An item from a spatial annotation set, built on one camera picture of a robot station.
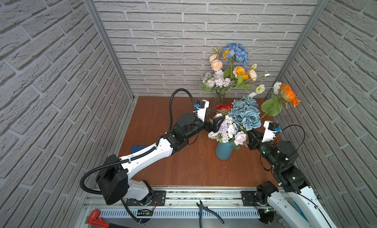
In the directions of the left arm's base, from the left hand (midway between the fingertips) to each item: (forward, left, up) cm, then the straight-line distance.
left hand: (218, 111), depth 67 cm
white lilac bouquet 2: (+27, 0, -3) cm, 27 cm away
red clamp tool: (-37, +60, -33) cm, 78 cm away
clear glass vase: (+27, -8, -18) cm, 33 cm away
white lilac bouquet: (-9, -4, -4) cm, 11 cm away
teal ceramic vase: (-9, -5, -23) cm, 25 cm away
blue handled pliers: (-34, +9, -33) cm, 48 cm away
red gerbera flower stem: (+1, -3, 0) cm, 3 cm away
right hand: (-6, -14, -5) cm, 16 cm away
